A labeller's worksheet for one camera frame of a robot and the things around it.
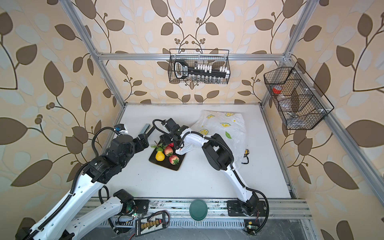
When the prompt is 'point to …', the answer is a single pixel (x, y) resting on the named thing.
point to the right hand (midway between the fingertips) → (166, 139)
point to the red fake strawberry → (174, 159)
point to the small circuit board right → (252, 226)
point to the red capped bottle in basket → (277, 89)
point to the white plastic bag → (230, 126)
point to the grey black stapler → (148, 129)
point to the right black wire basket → (301, 104)
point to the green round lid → (198, 209)
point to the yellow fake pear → (159, 156)
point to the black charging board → (144, 225)
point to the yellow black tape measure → (247, 152)
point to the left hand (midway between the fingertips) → (141, 137)
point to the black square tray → (166, 162)
